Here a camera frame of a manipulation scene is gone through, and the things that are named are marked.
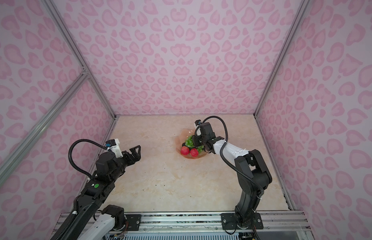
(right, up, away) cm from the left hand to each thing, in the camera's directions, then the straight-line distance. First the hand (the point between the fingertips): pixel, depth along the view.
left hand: (134, 146), depth 75 cm
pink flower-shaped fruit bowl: (+22, +2, +26) cm, 34 cm away
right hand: (+32, +4, +18) cm, 37 cm away
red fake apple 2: (+25, -5, +17) cm, 31 cm away
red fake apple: (+31, -6, +17) cm, 35 cm away
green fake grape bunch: (+28, 0, +16) cm, 32 cm away
